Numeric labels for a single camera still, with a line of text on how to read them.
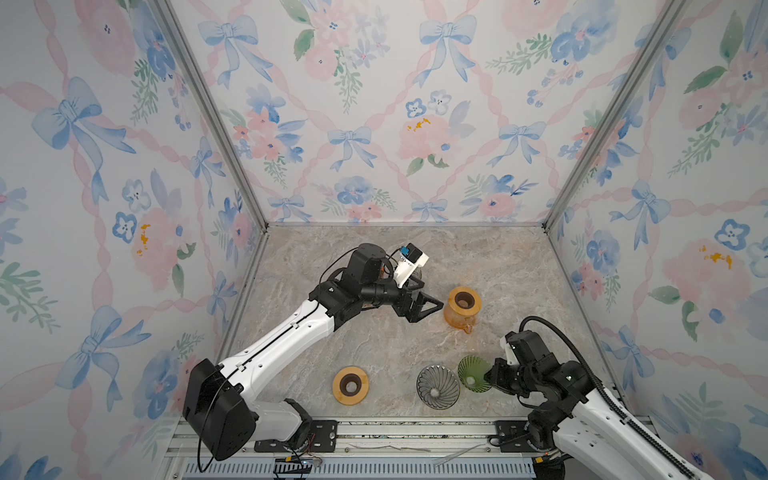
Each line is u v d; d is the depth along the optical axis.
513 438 0.72
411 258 0.61
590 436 0.59
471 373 0.82
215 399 0.39
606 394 0.51
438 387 0.80
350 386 0.82
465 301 0.90
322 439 0.73
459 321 0.95
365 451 0.73
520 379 0.65
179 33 0.72
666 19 0.69
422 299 0.60
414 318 0.61
